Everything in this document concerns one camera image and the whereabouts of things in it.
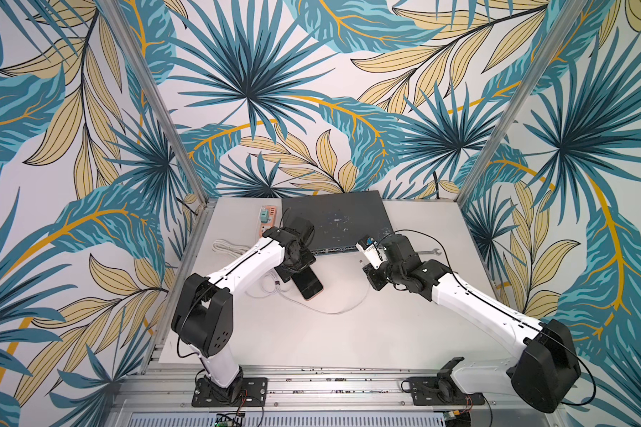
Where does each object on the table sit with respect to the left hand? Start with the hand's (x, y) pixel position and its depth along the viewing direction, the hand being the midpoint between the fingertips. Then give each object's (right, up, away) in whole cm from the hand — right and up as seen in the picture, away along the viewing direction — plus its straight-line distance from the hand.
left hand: (302, 269), depth 86 cm
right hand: (+15, -1, -6) cm, 17 cm away
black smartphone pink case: (+1, -6, +5) cm, 8 cm away
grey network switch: (+13, +16, +21) cm, 29 cm away
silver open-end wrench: (+50, +4, +17) cm, 53 cm away
